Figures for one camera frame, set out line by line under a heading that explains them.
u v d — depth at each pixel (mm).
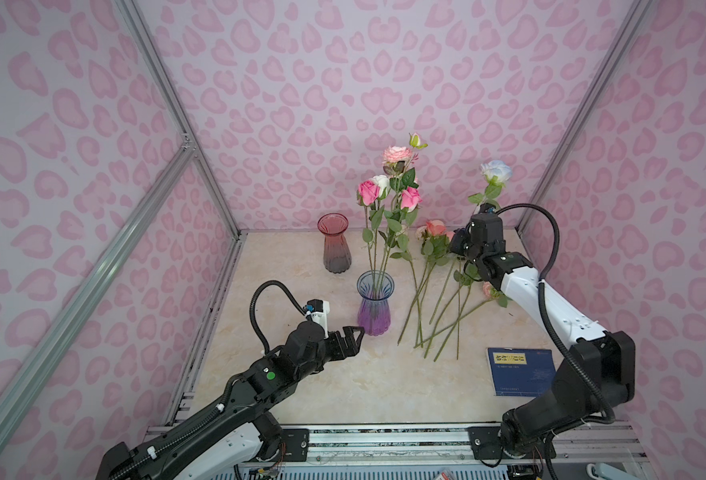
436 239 1095
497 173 801
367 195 692
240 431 598
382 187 728
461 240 765
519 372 839
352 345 665
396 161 683
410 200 671
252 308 559
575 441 747
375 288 825
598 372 428
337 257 1027
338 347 653
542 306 488
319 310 682
